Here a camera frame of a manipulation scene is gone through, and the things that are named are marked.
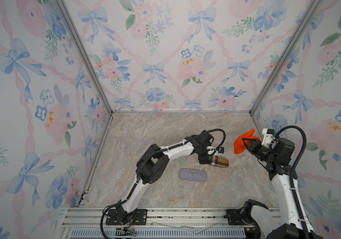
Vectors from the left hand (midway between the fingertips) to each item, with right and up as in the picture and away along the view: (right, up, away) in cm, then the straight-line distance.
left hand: (211, 153), depth 91 cm
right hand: (+13, +10, -15) cm, 22 cm away
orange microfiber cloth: (+10, +7, -15) cm, 19 cm away
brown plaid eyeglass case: (+4, -5, -1) cm, 6 cm away
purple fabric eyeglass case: (-12, -11, -6) cm, 18 cm away
